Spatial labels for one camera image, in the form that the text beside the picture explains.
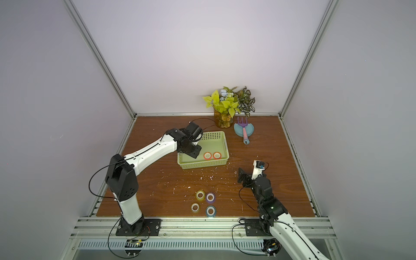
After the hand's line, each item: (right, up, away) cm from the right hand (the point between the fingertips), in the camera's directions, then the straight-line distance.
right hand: (247, 167), depth 82 cm
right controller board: (+8, -32, -12) cm, 35 cm away
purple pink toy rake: (+3, +13, +21) cm, 25 cm away
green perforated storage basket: (-17, +5, +16) cm, 25 cm away
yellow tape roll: (-25, -14, 0) cm, 29 cm away
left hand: (-27, +8, +5) cm, 28 cm away
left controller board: (-55, -34, -10) cm, 65 cm away
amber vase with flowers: (-9, +37, +13) cm, 40 cm away
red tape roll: (-22, +3, +16) cm, 27 cm away
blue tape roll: (-18, -20, -4) cm, 27 cm away
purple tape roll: (-20, -16, 0) cm, 25 cm away
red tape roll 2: (-15, +4, +16) cm, 22 cm away
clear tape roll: (-26, -19, -4) cm, 32 cm away
